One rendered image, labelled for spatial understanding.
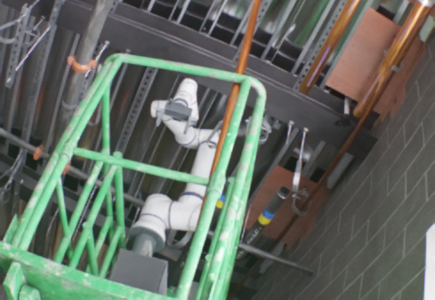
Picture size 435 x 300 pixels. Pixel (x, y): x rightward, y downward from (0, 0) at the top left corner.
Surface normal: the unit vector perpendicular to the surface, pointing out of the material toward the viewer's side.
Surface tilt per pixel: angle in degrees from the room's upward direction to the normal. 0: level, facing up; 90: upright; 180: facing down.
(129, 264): 90
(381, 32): 180
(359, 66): 180
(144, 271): 90
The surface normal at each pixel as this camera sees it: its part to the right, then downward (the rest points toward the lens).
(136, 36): -0.21, 0.62
